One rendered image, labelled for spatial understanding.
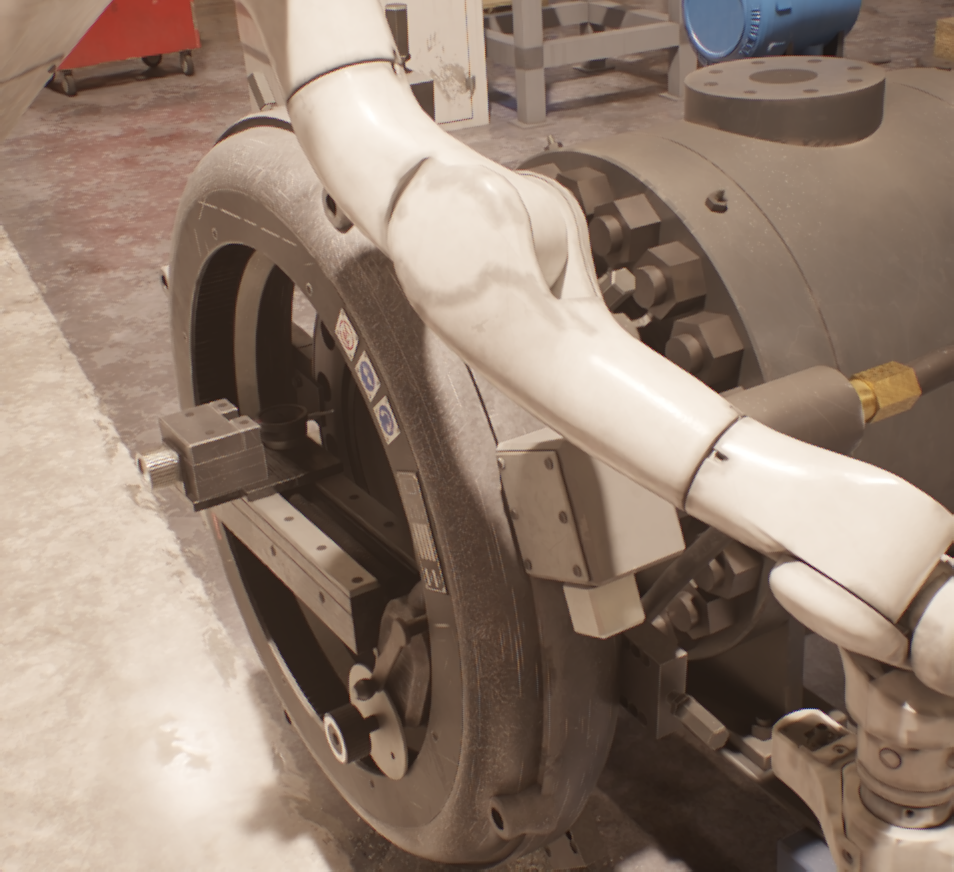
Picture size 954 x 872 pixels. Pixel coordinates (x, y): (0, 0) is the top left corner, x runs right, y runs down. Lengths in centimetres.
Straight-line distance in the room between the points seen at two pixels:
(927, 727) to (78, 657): 173
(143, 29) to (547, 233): 591
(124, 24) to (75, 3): 589
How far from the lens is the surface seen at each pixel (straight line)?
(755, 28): 175
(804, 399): 109
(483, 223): 75
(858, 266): 139
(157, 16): 668
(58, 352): 356
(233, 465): 142
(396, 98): 84
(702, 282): 132
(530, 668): 109
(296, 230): 117
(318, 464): 146
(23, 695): 228
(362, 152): 82
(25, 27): 69
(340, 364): 149
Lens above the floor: 125
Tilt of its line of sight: 25 degrees down
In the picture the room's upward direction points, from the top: 4 degrees counter-clockwise
